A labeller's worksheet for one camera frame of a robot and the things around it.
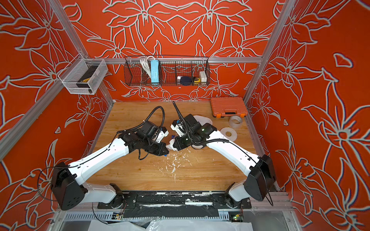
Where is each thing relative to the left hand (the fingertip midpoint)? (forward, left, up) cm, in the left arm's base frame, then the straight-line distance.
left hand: (168, 151), depth 75 cm
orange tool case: (+48, -41, -12) cm, 65 cm away
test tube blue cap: (-2, +1, 0) cm, 3 cm away
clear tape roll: (+35, -45, -15) cm, 59 cm away
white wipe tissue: (+2, -1, +3) cm, 4 cm away
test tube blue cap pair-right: (+2, -3, +13) cm, 13 cm away
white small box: (+44, -18, +17) cm, 51 cm away
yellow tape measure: (+46, -14, +14) cm, 50 cm away
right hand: (+1, -1, +4) cm, 4 cm away
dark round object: (+46, -7, +13) cm, 48 cm away
